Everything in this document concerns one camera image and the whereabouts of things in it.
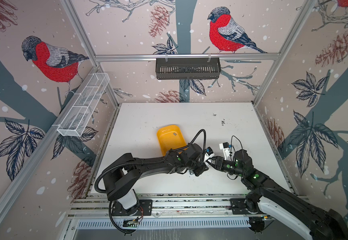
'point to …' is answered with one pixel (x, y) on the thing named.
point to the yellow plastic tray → (169, 137)
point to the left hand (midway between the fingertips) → (207, 168)
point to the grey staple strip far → (175, 134)
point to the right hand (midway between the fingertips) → (205, 162)
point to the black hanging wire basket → (188, 68)
